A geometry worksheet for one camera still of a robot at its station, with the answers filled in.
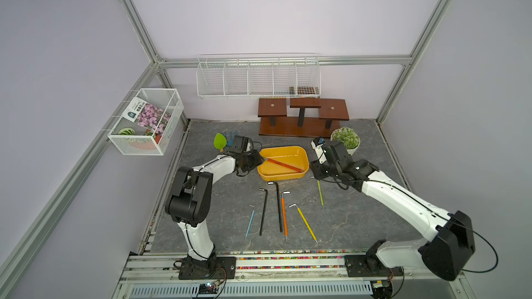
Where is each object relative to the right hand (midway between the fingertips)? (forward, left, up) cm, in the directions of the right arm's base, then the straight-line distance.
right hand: (314, 161), depth 82 cm
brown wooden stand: (+30, -6, -5) cm, 31 cm away
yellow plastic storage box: (+11, +12, -17) cm, 24 cm away
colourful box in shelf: (+36, +6, +8) cm, 37 cm away
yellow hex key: (-17, +3, -18) cm, 25 cm away
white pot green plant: (+15, -18, -3) cm, 24 cm away
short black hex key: (-13, +21, -19) cm, 31 cm away
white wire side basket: (0, +62, +12) cm, 63 cm away
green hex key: (-6, -5, -17) cm, 19 cm away
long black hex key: (0, +16, -18) cm, 24 cm away
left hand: (+7, +21, -11) cm, 25 cm away
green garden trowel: (+25, +46, -18) cm, 55 cm away
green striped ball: (+3, +67, +16) cm, 69 cm away
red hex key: (+10, +12, -18) cm, 24 cm away
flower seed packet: (+10, +62, +17) cm, 65 cm away
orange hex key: (-15, +12, -17) cm, 26 cm away
